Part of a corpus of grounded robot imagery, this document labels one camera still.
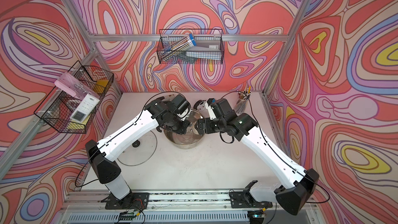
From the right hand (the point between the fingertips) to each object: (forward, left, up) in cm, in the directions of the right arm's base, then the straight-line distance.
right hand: (205, 129), depth 72 cm
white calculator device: (+8, +54, +11) cm, 55 cm away
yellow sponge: (+22, +53, +10) cm, 58 cm away
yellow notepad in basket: (-1, +54, +8) cm, 55 cm away
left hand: (+1, +8, -3) cm, 9 cm away
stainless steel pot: (+8, +9, -25) cm, 28 cm away
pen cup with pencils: (+28, -25, -8) cm, 38 cm away
